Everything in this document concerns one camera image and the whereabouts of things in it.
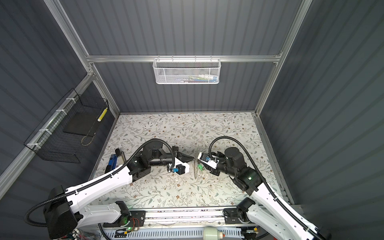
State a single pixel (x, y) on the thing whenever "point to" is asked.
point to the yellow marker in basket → (102, 114)
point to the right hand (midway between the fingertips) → (206, 156)
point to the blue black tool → (116, 160)
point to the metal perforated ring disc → (195, 161)
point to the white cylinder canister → (211, 233)
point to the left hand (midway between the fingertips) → (193, 152)
